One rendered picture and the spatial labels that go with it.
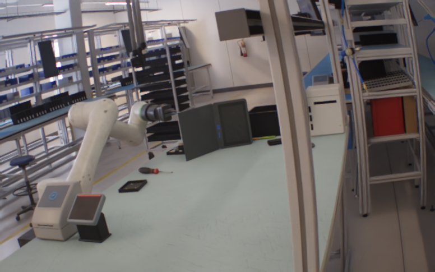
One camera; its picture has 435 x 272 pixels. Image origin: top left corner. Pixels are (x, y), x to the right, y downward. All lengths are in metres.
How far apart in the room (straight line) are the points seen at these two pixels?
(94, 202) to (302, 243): 0.67
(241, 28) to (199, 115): 1.46
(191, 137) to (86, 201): 0.85
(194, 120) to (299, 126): 1.35
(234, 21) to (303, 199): 0.32
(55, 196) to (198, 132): 0.89
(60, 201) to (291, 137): 0.82
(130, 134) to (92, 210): 1.17
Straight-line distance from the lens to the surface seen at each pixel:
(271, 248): 1.12
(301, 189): 0.82
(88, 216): 1.31
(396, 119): 3.65
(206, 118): 2.14
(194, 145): 2.10
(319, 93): 2.13
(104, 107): 2.05
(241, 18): 0.68
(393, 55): 3.48
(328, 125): 2.15
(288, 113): 0.78
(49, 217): 1.41
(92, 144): 1.99
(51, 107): 7.36
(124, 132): 2.41
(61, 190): 1.45
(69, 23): 8.62
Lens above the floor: 1.48
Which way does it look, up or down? 11 degrees down
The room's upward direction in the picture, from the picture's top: 10 degrees counter-clockwise
